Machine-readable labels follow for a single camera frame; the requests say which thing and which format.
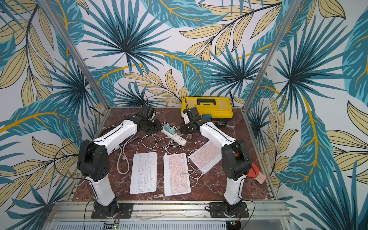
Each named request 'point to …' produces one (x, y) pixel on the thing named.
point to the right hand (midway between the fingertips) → (182, 128)
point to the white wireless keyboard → (143, 178)
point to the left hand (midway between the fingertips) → (161, 129)
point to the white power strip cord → (128, 154)
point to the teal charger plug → (170, 130)
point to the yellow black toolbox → (220, 108)
